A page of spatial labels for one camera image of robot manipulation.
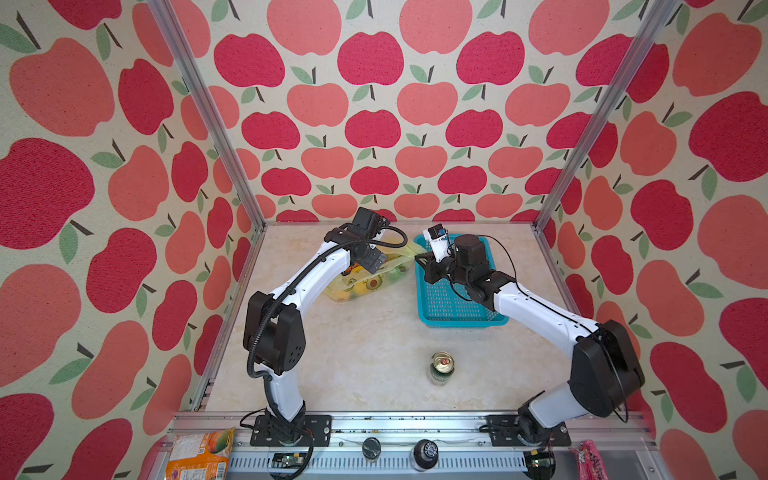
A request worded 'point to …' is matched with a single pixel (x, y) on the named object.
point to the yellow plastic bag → (356, 281)
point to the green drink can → (441, 368)
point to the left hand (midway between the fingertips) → (368, 251)
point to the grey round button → (371, 447)
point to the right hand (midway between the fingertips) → (423, 254)
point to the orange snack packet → (201, 456)
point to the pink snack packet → (590, 464)
